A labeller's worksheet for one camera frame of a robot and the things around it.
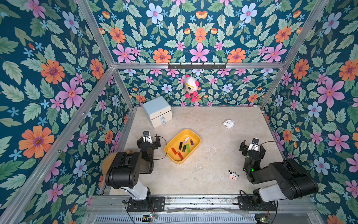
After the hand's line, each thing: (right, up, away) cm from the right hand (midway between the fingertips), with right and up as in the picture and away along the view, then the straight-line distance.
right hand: (253, 142), depth 88 cm
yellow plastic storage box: (-46, -4, +8) cm, 47 cm away
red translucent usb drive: (-47, -10, +3) cm, 48 cm away
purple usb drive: (-39, -2, +10) cm, 41 cm away
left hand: (-68, +4, +4) cm, 68 cm away
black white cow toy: (-15, -19, -6) cm, 25 cm away
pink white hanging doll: (-40, +37, +9) cm, 55 cm away
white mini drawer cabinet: (-63, +21, +10) cm, 67 cm away
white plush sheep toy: (-11, +11, +17) cm, 23 cm away
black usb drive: (-47, -4, +8) cm, 48 cm away
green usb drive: (-42, -5, +8) cm, 43 cm away
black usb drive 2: (-45, -6, +8) cm, 46 cm away
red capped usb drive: (-51, -7, +6) cm, 52 cm away
